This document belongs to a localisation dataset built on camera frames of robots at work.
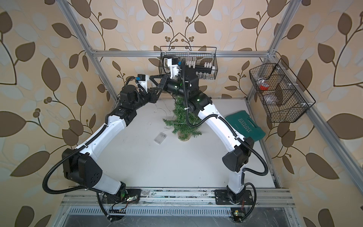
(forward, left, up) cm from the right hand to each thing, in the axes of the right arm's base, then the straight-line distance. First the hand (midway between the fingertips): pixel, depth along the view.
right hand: (149, 77), depth 61 cm
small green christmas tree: (-7, -12, -23) cm, 27 cm away
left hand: (+8, -1, -11) cm, 13 cm away
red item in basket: (+11, -62, -18) cm, 65 cm away
